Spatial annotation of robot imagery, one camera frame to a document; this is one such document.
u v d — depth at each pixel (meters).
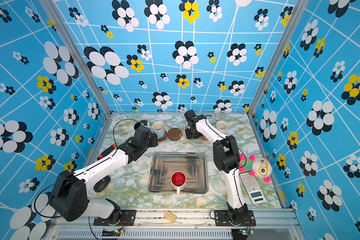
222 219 0.72
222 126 1.01
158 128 1.04
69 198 0.42
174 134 1.06
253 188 0.81
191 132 0.85
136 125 1.00
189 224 0.73
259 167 0.83
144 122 0.75
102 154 0.96
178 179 0.85
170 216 0.74
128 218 0.73
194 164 1.14
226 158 0.57
